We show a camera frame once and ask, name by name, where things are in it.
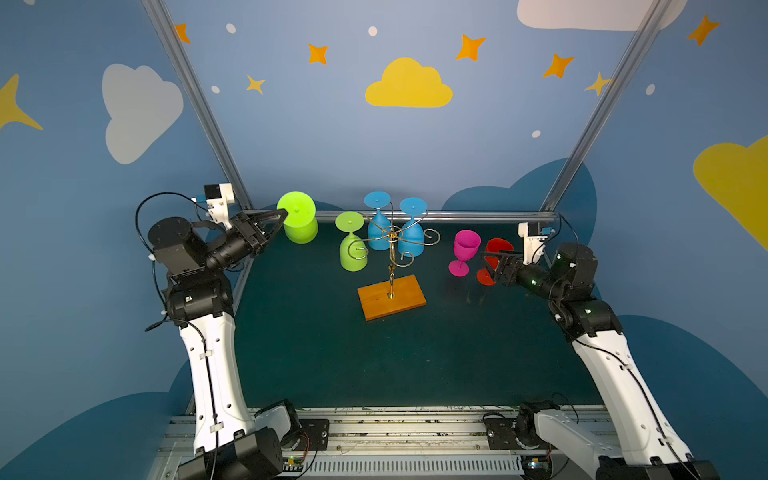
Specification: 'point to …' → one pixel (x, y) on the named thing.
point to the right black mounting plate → (500, 433)
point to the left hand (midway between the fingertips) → (285, 212)
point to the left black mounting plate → (314, 435)
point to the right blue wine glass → (411, 240)
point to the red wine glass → (493, 245)
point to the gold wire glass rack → (431, 237)
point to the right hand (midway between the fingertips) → (494, 250)
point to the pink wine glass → (466, 245)
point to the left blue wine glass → (379, 228)
